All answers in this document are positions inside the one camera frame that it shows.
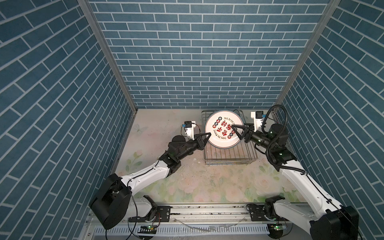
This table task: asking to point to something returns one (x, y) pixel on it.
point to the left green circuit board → (147, 229)
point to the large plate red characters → (218, 124)
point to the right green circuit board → (277, 227)
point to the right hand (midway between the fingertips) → (233, 124)
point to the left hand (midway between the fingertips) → (211, 135)
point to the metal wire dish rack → (244, 153)
